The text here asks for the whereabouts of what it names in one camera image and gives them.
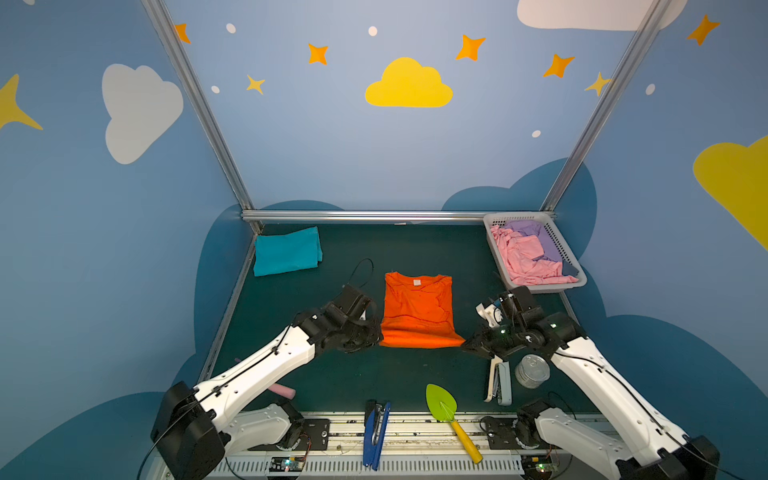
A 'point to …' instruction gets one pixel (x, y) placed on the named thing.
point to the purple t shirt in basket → (528, 228)
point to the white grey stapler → (500, 382)
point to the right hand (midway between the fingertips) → (464, 344)
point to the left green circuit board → (287, 464)
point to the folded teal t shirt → (287, 253)
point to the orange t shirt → (418, 312)
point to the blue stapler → (376, 420)
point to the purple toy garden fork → (283, 391)
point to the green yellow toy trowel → (444, 406)
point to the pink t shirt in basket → (520, 253)
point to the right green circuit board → (537, 463)
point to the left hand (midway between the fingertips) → (389, 339)
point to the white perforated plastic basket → (572, 266)
